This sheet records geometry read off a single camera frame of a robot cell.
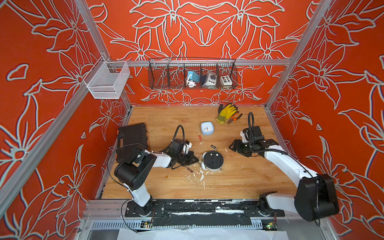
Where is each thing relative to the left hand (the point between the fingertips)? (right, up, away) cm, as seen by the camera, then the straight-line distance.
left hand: (199, 160), depth 88 cm
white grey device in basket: (+8, +50, +2) cm, 50 cm away
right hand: (+18, +8, -4) cm, 20 cm away
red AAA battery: (+1, +12, +12) cm, 17 cm away
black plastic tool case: (-44, +11, +7) cm, 46 cm away
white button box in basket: (+18, +50, +6) cm, 53 cm away
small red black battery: (-6, -5, -3) cm, 8 cm away
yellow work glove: (+22, +30, +24) cm, 44 cm away
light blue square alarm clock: (+7, +19, +14) cm, 24 cm away
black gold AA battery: (+10, +7, +7) cm, 14 cm away
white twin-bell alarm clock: (+8, +1, -4) cm, 9 cm away
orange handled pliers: (+28, +26, +22) cm, 44 cm away
